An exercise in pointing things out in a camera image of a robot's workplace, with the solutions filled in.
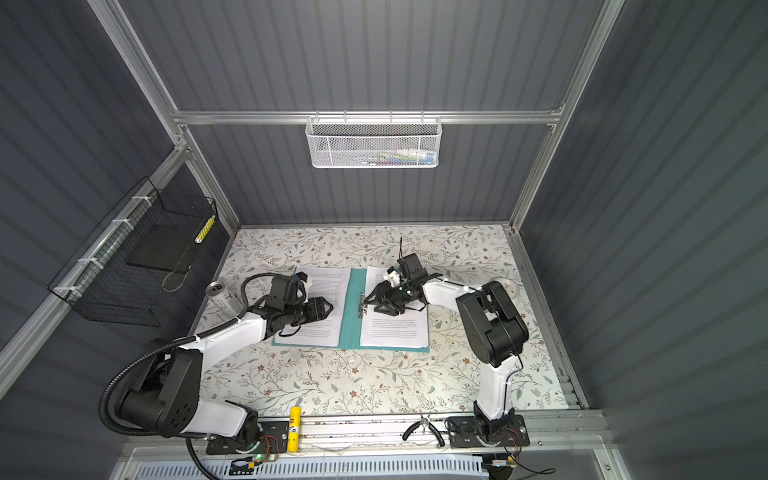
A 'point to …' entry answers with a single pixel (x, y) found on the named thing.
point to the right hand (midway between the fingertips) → (372, 307)
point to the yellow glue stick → (294, 428)
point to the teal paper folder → (350, 339)
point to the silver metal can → (223, 299)
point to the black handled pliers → (424, 421)
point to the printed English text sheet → (331, 283)
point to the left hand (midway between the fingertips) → (325, 308)
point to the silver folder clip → (362, 308)
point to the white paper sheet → (406, 330)
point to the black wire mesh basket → (131, 267)
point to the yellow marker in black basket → (204, 231)
